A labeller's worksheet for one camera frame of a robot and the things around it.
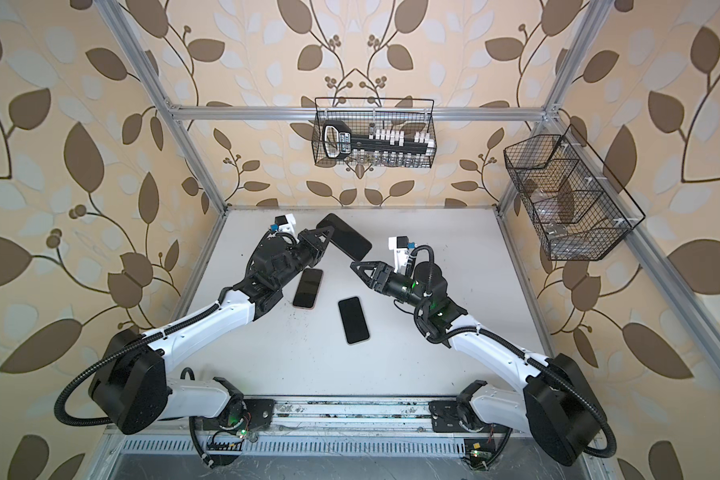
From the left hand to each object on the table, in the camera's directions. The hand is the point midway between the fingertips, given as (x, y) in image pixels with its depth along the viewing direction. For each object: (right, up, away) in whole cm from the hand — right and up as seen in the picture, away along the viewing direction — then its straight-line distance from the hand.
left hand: (336, 225), depth 74 cm
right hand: (+5, -11, -3) cm, 12 cm away
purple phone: (+2, -3, +5) cm, 6 cm away
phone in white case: (+3, -29, +17) cm, 34 cm away
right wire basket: (+60, +4, -1) cm, 60 cm away
